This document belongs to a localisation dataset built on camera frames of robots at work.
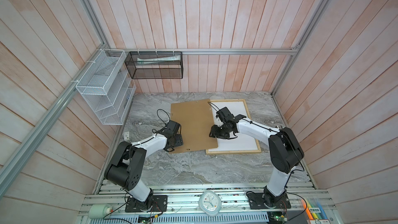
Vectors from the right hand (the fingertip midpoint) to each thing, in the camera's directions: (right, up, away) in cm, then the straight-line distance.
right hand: (211, 135), depth 92 cm
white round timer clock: (-3, -28, -21) cm, 35 cm away
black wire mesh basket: (-38, +47, +15) cm, 62 cm away
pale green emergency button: (-51, -28, -27) cm, 64 cm away
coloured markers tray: (+46, -32, -22) cm, 60 cm away
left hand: (-21, -6, +1) cm, 22 cm away
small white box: (-53, -1, +4) cm, 54 cm away
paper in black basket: (-41, +44, -3) cm, 60 cm away
